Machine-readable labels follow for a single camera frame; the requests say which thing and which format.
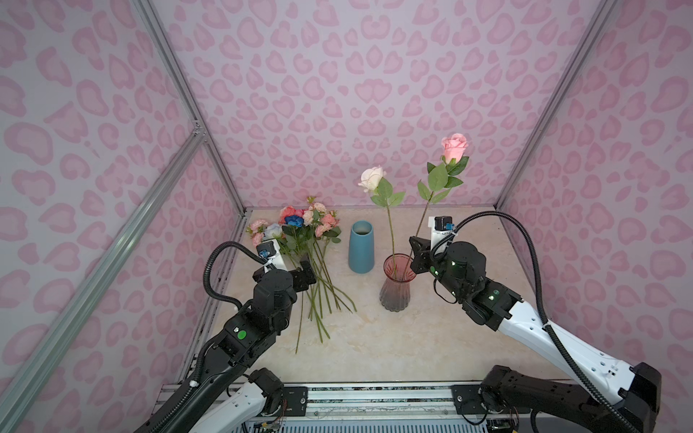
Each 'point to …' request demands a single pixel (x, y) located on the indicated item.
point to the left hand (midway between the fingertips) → (292, 254)
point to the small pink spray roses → (257, 227)
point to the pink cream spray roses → (319, 225)
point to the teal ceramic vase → (361, 247)
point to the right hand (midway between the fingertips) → (410, 236)
